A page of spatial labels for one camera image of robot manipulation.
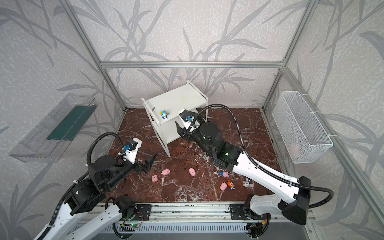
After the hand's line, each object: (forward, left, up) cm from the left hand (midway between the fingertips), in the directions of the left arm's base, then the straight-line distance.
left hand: (151, 144), depth 64 cm
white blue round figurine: (-8, -47, -27) cm, 55 cm away
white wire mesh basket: (+3, -64, +6) cm, 65 cm away
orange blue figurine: (-9, -38, -28) cm, 48 cm away
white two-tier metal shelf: (+23, -1, 0) cm, 23 cm away
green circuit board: (-27, +10, -30) cm, 41 cm away
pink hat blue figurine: (-3, -35, -28) cm, 45 cm away
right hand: (+10, -15, +11) cm, 21 cm away
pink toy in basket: (+3, -68, -9) cm, 69 cm away
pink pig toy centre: (-1, -17, -29) cm, 33 cm away
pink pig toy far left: (-6, +4, -28) cm, 29 cm away
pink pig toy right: (-9, -34, -28) cm, 45 cm away
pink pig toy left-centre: (-2, -1, -29) cm, 29 cm away
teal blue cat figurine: (+13, -4, +5) cm, 15 cm away
